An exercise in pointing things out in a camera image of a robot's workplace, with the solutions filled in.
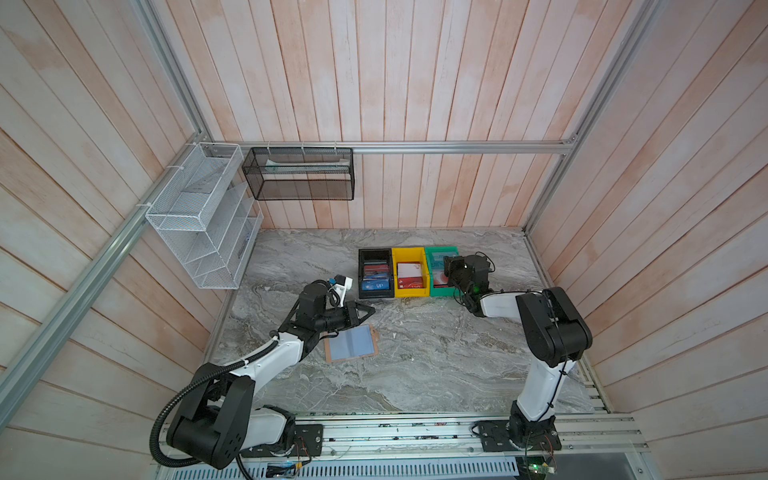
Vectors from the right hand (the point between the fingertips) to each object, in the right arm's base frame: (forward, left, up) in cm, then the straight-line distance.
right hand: (441, 251), depth 98 cm
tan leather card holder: (-29, +29, -10) cm, 42 cm away
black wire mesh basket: (+24, +49, +14) cm, 56 cm away
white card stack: (-1, +10, -10) cm, 14 cm away
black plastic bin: (+4, +23, -10) cm, 25 cm away
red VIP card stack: (-6, +10, -11) cm, 16 cm away
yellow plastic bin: (+4, +13, -7) cm, 15 cm away
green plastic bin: (-5, 0, -10) cm, 11 cm away
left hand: (-26, +21, +2) cm, 33 cm away
